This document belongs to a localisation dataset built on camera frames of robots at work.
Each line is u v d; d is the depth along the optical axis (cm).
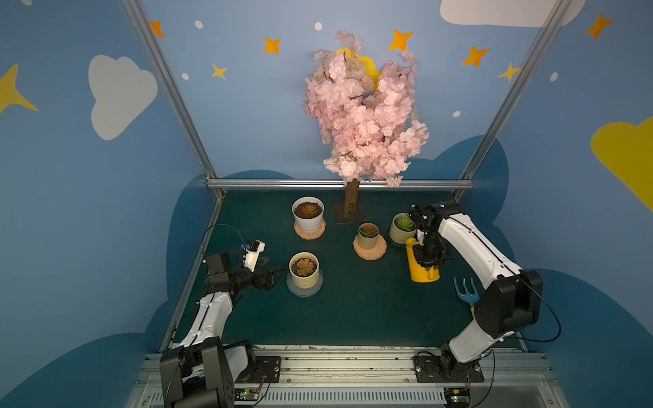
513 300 45
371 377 74
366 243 99
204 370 41
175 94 86
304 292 89
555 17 70
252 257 75
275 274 75
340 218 114
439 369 74
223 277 66
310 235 106
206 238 110
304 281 88
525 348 84
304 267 88
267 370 75
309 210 102
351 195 104
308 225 102
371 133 63
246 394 72
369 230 98
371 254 101
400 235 99
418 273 82
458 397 72
